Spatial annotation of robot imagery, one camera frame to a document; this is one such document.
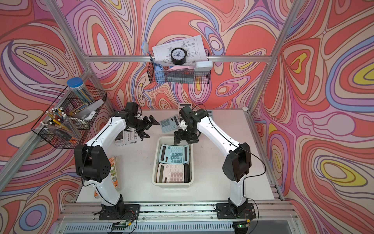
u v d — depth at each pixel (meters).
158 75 0.80
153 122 0.80
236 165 0.52
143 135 0.84
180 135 0.71
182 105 1.19
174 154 0.86
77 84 0.70
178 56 0.78
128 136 0.99
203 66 0.71
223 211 0.72
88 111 0.72
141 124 0.77
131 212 0.73
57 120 0.58
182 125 0.77
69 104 0.77
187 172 0.78
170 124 1.08
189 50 0.82
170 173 0.78
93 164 0.48
